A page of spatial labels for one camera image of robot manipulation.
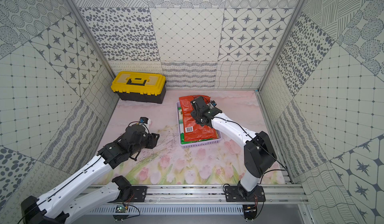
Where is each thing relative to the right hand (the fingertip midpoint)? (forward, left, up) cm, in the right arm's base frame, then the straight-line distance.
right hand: (195, 115), depth 87 cm
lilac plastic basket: (-13, 0, -12) cm, 18 cm away
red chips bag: (-7, +2, -7) cm, 10 cm away
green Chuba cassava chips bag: (-13, +7, -9) cm, 17 cm away
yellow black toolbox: (+22, +39, +2) cm, 45 cm away
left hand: (-14, +20, +3) cm, 25 cm away
